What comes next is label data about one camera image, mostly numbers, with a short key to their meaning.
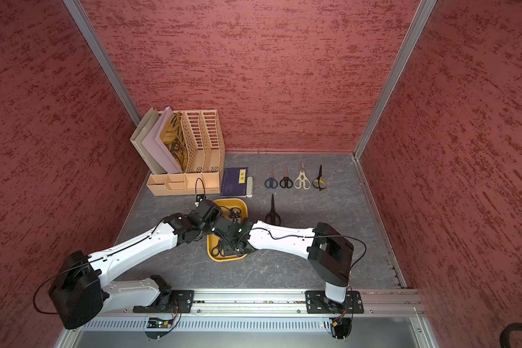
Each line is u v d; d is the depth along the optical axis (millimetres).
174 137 997
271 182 1093
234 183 1065
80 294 397
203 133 1131
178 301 740
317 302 740
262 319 729
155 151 900
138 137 852
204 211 640
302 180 1093
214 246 843
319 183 1071
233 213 877
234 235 611
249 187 1033
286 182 1097
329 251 446
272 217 957
